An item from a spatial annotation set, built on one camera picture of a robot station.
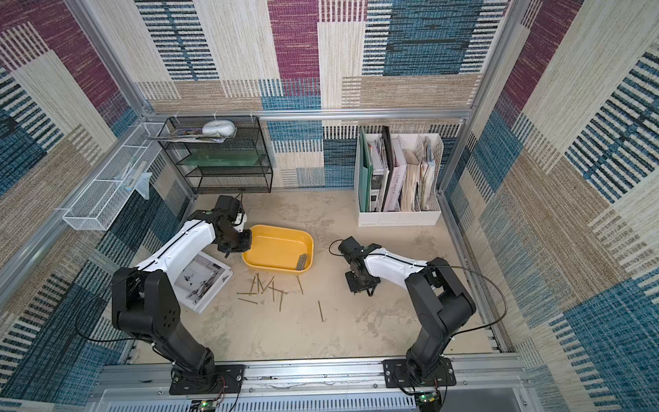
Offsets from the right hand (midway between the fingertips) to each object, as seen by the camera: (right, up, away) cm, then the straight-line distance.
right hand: (359, 282), depth 92 cm
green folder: (+1, +37, -6) cm, 38 cm away
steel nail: (-21, +6, +5) cm, 23 cm away
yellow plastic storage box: (-29, +12, +1) cm, 31 cm away
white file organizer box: (+15, +37, +4) cm, 40 cm away
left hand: (-39, +13, -2) cm, 41 cm away
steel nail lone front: (-13, -8, -6) cm, 17 cm away
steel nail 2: (-38, -5, -3) cm, 39 cm away
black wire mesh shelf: (-54, +49, +17) cm, 75 cm away
